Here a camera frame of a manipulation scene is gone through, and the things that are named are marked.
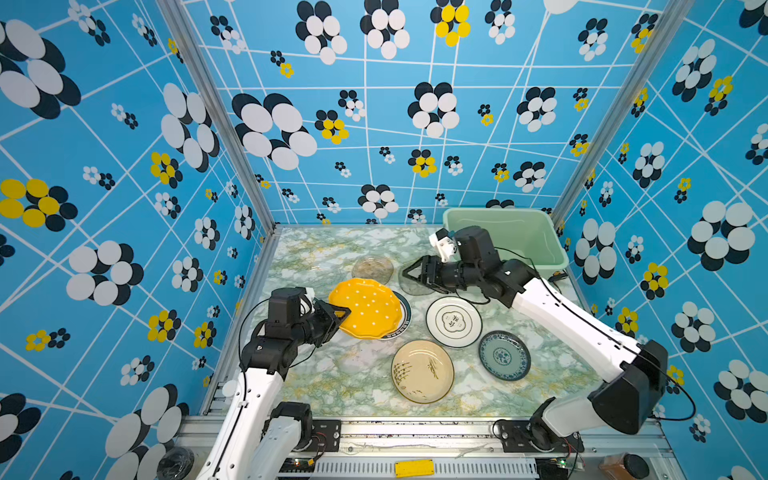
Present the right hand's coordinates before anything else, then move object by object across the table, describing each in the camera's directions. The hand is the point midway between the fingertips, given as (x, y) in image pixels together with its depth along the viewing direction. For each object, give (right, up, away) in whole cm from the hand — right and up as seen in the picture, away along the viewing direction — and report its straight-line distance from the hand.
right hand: (414, 275), depth 72 cm
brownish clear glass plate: (-12, 0, +35) cm, 37 cm away
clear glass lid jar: (-50, -38, -11) cm, 64 cm away
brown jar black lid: (+44, -40, -9) cm, 60 cm away
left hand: (-15, -8, +1) cm, 17 cm away
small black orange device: (+53, -3, +32) cm, 62 cm away
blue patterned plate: (+28, -25, +15) cm, 40 cm away
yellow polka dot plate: (-10, -10, +5) cm, 14 cm away
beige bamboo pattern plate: (+3, -28, +12) cm, 31 cm away
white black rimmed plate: (+14, -16, +21) cm, 31 cm away
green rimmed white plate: (-1, -15, +22) cm, 26 cm away
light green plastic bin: (+39, +12, +31) cm, 52 cm away
